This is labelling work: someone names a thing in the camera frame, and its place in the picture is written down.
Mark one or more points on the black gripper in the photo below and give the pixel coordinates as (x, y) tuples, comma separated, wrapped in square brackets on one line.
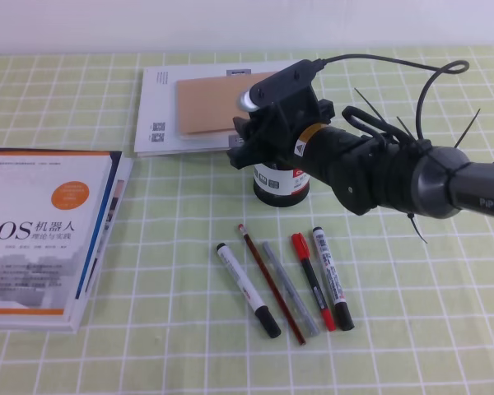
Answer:
[(290, 129)]

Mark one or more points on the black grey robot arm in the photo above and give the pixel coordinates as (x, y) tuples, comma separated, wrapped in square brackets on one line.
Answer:
[(384, 168)]

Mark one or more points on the black mesh pen holder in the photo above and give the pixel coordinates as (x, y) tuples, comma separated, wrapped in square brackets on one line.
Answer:
[(279, 185)]

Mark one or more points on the grey pen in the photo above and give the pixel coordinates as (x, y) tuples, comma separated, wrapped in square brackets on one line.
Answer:
[(304, 316)]

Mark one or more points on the brown kraft notebook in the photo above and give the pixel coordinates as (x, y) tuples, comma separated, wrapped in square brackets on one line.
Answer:
[(208, 105)]

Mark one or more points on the white paper booklet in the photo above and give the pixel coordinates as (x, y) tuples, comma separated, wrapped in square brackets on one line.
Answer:
[(156, 132)]

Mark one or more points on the red black fine marker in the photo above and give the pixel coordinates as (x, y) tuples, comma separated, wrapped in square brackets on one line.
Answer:
[(303, 254)]

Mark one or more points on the white book under ROS book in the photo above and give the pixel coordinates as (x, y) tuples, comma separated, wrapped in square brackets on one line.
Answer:
[(99, 255)]

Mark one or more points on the white marker black cap left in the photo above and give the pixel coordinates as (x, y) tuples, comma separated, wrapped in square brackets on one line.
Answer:
[(256, 303)]

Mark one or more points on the white marker black cap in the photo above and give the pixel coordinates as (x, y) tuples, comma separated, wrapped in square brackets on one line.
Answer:
[(256, 303), (341, 311)]

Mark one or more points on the white marker black cap right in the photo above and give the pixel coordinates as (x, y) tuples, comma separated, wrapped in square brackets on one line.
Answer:
[(341, 311)]

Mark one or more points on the red wooden pencil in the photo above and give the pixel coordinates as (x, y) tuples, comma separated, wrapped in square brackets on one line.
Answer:
[(272, 285)]

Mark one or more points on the ROS robotics book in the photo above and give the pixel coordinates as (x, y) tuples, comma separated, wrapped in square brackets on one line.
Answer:
[(37, 230)]

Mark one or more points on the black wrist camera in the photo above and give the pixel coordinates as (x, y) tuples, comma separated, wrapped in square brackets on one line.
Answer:
[(280, 85)]

